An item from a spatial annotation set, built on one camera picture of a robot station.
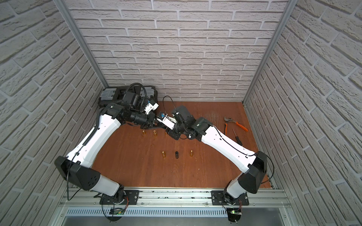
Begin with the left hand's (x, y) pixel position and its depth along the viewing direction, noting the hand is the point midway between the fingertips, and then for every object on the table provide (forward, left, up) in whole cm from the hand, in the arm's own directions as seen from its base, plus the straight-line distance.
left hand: (165, 123), depth 69 cm
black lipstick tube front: (-6, -5, -25) cm, 27 cm away
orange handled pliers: (+24, -46, -27) cm, 59 cm away
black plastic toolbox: (+36, +41, -14) cm, 56 cm away
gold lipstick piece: (+11, +10, -25) cm, 30 cm away
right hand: (+2, -3, -4) cm, 5 cm away
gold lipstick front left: (-5, +3, -27) cm, 27 cm away
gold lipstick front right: (-4, -15, -26) cm, 30 cm away
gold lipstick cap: (+13, +19, -28) cm, 36 cm away
